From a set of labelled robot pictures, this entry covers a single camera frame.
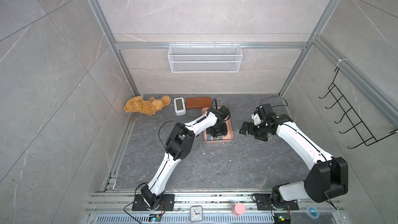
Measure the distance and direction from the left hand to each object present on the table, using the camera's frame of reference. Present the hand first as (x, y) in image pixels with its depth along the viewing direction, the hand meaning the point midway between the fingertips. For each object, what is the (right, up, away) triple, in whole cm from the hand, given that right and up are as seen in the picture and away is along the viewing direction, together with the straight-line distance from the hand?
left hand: (226, 134), depth 95 cm
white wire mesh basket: (-13, +50, +6) cm, 52 cm away
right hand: (+10, +2, -12) cm, 16 cm away
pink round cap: (0, -27, -30) cm, 40 cm away
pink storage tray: (-11, -3, 0) cm, 12 cm away
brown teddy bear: (-49, +17, +3) cm, 52 cm away
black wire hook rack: (+48, +5, -38) cm, 61 cm away
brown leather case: (-18, +21, +18) cm, 33 cm away
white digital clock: (-31, +18, +12) cm, 38 cm away
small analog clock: (-18, -32, -26) cm, 45 cm away
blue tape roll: (+37, -33, -24) cm, 55 cm away
